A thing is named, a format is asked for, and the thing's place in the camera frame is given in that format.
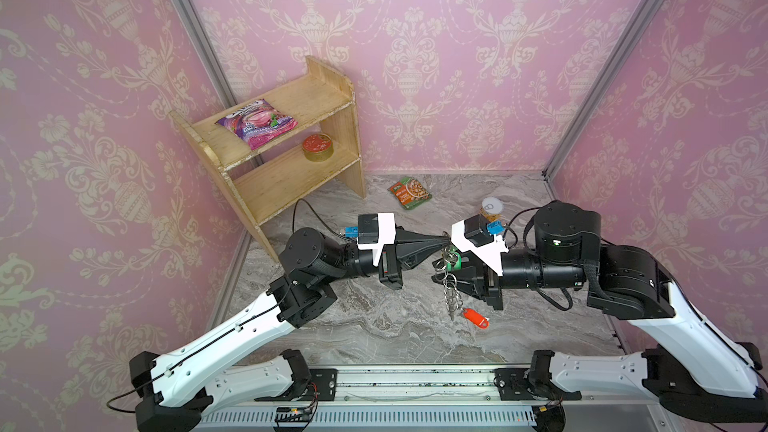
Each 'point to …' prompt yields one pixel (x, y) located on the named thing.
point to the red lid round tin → (318, 147)
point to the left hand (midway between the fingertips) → (445, 247)
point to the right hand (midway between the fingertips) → (438, 268)
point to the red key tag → (476, 317)
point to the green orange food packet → (410, 192)
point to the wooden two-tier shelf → (261, 181)
